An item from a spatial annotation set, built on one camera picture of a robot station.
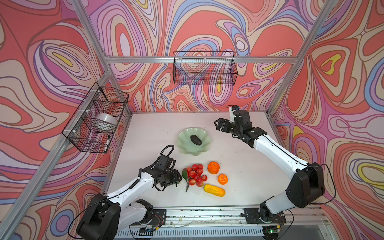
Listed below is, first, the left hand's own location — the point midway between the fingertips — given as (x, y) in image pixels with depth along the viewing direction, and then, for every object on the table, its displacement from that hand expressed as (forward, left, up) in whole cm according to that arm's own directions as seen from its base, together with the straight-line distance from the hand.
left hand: (180, 178), depth 84 cm
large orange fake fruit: (+5, -19, +4) cm, 20 cm away
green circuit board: (-24, +16, -4) cm, 29 cm away
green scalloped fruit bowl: (+23, -3, -1) cm, 23 cm away
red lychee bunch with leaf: (0, -8, +4) cm, 8 cm away
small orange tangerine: (-1, -24, +2) cm, 24 cm away
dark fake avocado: (+25, -9, +2) cm, 27 cm away
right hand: (+23, -24, +19) cm, 38 cm away
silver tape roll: (+19, +36, +29) cm, 50 cm away
